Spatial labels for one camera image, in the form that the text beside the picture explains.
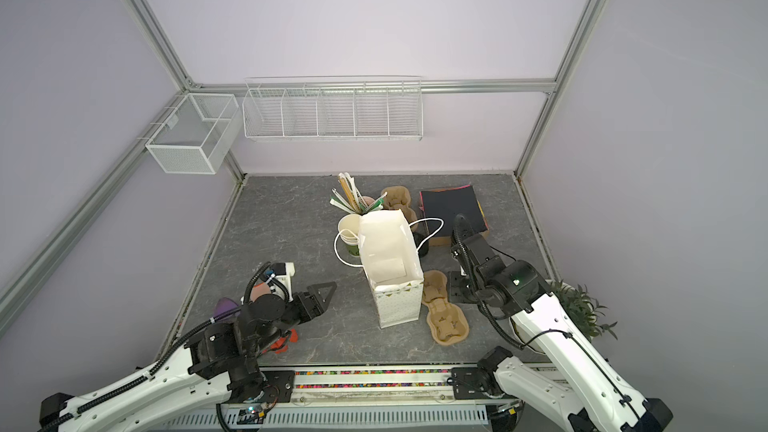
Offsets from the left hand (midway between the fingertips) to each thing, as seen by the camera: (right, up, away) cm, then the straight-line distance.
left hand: (330, 293), depth 72 cm
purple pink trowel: (-34, -9, +15) cm, 38 cm away
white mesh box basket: (-48, +44, +24) cm, 70 cm away
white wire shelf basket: (-5, +54, +29) cm, 62 cm away
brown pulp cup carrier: (+31, -12, +11) cm, 35 cm away
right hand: (+31, +2, 0) cm, 31 cm away
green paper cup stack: (+2, +14, +19) cm, 24 cm away
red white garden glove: (-8, -8, -10) cm, 15 cm away
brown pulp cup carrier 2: (+17, +24, +40) cm, 49 cm away
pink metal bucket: (+7, +23, +27) cm, 36 cm away
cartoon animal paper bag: (+14, +8, +19) cm, 25 cm away
